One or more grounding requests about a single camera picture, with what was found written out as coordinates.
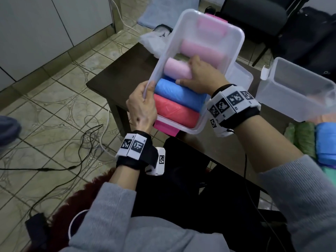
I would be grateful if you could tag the black chair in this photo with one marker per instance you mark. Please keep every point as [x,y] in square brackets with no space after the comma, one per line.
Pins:
[254,15]

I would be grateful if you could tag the blue-grey floor mat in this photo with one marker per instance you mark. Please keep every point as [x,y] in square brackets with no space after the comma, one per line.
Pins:
[168,10]

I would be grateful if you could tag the small clear plastic bin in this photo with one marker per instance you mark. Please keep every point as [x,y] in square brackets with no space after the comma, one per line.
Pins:
[288,102]

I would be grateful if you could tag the dark blue-grey shoe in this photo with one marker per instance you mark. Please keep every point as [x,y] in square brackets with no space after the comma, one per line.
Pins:
[9,131]

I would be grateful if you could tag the person's left forearm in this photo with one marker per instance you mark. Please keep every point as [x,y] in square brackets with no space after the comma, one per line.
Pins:
[110,207]

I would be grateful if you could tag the black wristband with markers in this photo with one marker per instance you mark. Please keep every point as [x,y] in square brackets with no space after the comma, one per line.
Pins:
[244,115]
[147,154]

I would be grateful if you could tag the pair of black shoes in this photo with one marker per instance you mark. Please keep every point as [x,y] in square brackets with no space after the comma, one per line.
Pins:
[210,9]

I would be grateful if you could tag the person's left hand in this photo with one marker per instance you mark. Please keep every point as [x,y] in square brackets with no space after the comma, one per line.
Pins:
[141,110]

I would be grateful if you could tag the black power adapter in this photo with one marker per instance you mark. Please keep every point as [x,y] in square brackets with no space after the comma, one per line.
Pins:
[36,230]

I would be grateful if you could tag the red plastic bag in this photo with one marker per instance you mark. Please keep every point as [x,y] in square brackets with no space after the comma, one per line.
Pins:
[176,111]

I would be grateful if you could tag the pink plastic bag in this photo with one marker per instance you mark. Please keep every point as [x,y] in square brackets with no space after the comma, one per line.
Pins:
[207,53]
[178,69]

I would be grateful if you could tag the white cabinet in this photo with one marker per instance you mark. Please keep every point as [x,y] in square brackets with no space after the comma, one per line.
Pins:
[39,31]

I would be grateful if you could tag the translucent zipper bag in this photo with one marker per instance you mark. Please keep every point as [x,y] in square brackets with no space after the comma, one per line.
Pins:
[152,41]

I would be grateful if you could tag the person's black trousers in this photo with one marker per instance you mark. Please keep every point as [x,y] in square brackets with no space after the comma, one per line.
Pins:
[199,202]

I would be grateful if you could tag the black right wristband with markers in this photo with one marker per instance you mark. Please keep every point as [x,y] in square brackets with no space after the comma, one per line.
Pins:
[244,115]

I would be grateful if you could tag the person's right hand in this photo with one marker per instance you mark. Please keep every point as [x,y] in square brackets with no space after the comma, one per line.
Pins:
[206,77]

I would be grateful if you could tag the person's right forearm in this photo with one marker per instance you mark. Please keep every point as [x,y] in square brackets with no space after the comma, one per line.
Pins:
[275,157]

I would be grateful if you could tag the black left wristband with markers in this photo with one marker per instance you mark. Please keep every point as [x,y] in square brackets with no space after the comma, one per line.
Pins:
[147,154]

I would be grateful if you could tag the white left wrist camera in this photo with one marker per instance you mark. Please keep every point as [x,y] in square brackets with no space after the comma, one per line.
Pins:
[157,167]

